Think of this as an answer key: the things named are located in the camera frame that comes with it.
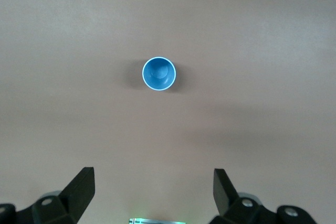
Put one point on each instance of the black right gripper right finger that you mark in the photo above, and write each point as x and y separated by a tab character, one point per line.
225	197

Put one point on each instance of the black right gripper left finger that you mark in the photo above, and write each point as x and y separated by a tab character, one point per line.
76	197

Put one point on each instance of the blue plastic cup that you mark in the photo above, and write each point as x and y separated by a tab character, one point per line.
159	77

